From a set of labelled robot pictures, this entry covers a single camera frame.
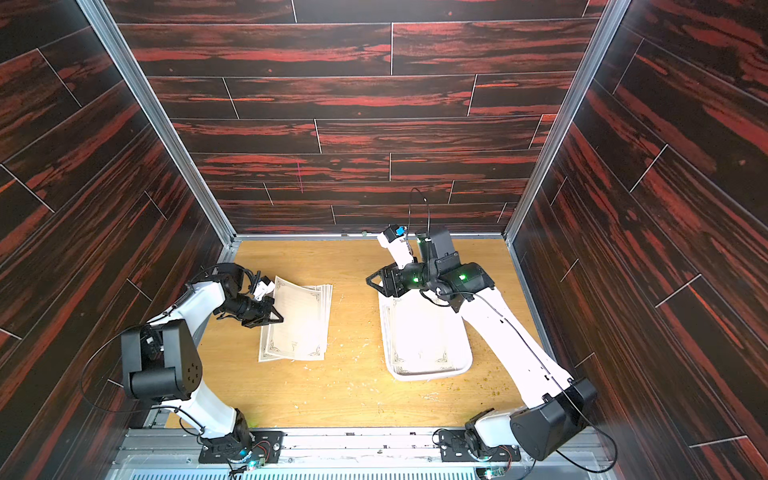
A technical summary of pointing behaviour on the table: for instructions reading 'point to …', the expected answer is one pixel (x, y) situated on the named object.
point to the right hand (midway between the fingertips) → (382, 273)
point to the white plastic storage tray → (385, 307)
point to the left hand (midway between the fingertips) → (283, 318)
